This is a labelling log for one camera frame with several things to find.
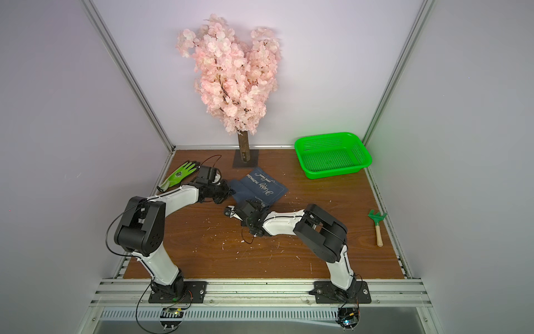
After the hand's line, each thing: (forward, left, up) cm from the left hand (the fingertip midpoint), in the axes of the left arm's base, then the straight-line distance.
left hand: (238, 189), depth 95 cm
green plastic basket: (+28, -48, -7) cm, 56 cm away
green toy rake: (-10, -64, -6) cm, 65 cm away
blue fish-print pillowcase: (+6, -8, -6) cm, 12 cm away
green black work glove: (+10, +35, -6) cm, 37 cm away
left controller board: (-48, +19, -11) cm, 53 cm away
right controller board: (-47, -43, -8) cm, 64 cm away
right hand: (-6, -6, -1) cm, 8 cm away
